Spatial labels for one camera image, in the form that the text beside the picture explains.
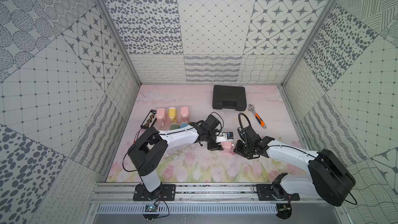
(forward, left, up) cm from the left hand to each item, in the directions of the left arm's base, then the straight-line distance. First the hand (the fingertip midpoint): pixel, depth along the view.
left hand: (226, 145), depth 83 cm
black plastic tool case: (+36, -5, -1) cm, 36 cm away
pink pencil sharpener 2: (+18, +40, +1) cm, 44 cm away
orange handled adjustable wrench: (+20, -25, -6) cm, 32 cm away
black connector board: (+18, +48, -4) cm, 51 cm away
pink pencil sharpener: (+22, +26, -1) cm, 33 cm away
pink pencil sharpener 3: (-2, 0, +3) cm, 3 cm away
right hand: (-2, -6, -6) cm, 8 cm away
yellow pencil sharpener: (+20, +33, +2) cm, 38 cm away
